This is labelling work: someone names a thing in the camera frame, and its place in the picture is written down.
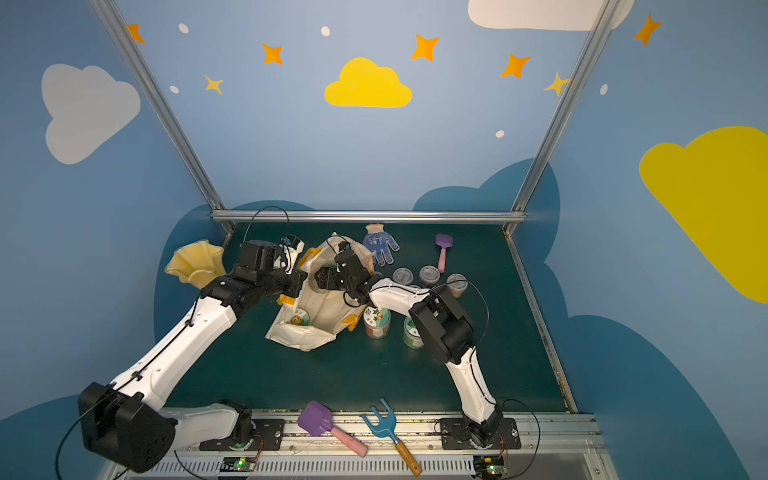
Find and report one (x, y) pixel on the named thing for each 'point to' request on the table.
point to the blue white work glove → (377, 240)
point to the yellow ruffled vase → (197, 263)
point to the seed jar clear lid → (458, 282)
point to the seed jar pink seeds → (429, 276)
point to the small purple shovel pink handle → (443, 240)
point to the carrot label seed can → (376, 322)
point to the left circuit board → (238, 464)
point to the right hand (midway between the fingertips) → (329, 271)
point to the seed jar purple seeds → (403, 276)
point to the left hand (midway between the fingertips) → (309, 271)
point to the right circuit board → (490, 466)
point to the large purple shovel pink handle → (316, 419)
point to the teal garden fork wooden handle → (386, 427)
